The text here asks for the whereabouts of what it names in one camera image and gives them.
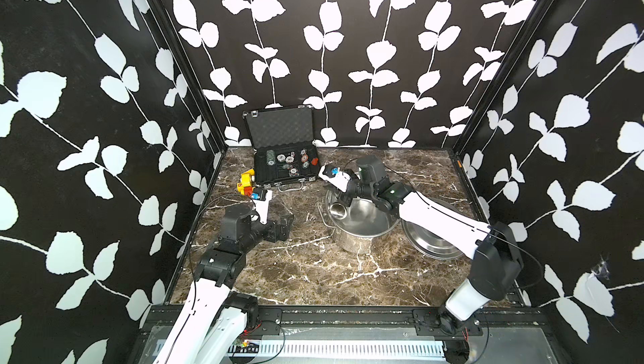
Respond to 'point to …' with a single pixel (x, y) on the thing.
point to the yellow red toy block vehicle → (245, 187)
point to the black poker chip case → (283, 138)
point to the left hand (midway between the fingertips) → (281, 210)
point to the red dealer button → (314, 162)
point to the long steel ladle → (338, 210)
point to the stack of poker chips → (271, 157)
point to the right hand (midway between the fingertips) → (324, 178)
